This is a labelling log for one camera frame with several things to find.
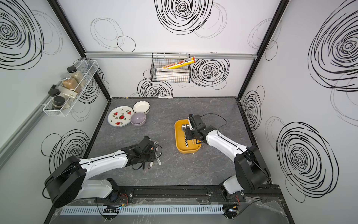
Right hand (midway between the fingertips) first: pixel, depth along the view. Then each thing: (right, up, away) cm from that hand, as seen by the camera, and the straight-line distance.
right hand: (189, 132), depth 88 cm
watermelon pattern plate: (-53, +9, +21) cm, 58 cm away
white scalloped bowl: (-37, +17, +25) cm, 48 cm away
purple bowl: (-37, +8, +16) cm, 41 cm away
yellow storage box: (-6, -5, +6) cm, 10 cm away
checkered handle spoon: (-3, +1, +12) cm, 12 cm away
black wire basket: (-7, +37, -1) cm, 38 cm away
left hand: (-22, -15, -1) cm, 27 cm away
